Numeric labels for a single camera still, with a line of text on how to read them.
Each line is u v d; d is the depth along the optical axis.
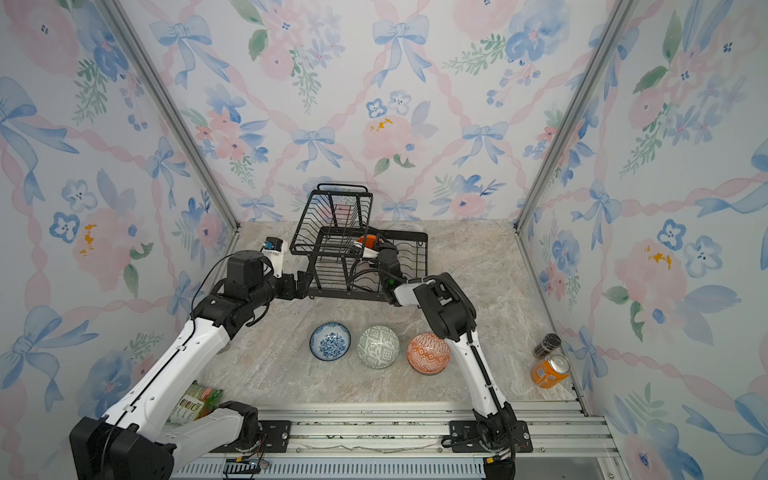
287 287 0.70
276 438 0.74
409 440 0.75
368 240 1.02
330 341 0.89
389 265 0.83
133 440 0.38
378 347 0.86
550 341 0.80
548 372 0.75
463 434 0.74
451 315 0.62
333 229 1.10
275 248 0.68
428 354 0.85
